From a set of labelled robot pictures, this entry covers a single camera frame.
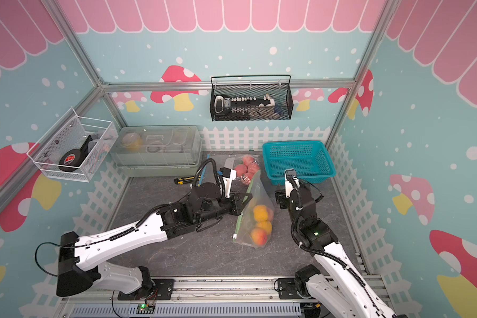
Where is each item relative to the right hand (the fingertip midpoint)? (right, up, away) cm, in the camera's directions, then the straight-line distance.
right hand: (289, 182), depth 73 cm
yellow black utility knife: (-51, -1, +32) cm, 60 cm away
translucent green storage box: (-64, +14, +26) cm, 71 cm away
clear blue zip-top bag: (-16, +6, +32) cm, 36 cm away
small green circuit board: (-54, -47, 0) cm, 72 cm away
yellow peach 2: (-8, -19, +10) cm, 23 cm away
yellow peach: (-10, -12, +5) cm, 17 cm away
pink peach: (-15, +10, +32) cm, 37 cm away
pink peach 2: (-12, +6, +31) cm, 34 cm away
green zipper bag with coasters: (-12, -19, +11) cm, 25 cm away
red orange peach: (-11, -22, +4) cm, 25 cm away
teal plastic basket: (+23, +10, +43) cm, 50 cm away
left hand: (-14, -6, -8) cm, 17 cm away
